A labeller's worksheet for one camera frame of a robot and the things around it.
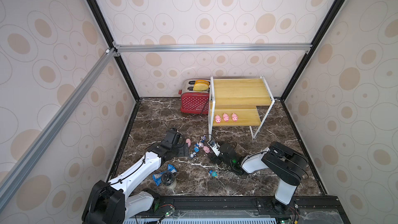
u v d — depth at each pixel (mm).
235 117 867
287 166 480
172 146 638
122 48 921
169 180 719
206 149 903
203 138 965
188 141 939
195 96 1000
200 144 924
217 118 856
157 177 802
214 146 795
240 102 729
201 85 998
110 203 390
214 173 831
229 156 714
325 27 816
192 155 893
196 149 916
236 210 730
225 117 871
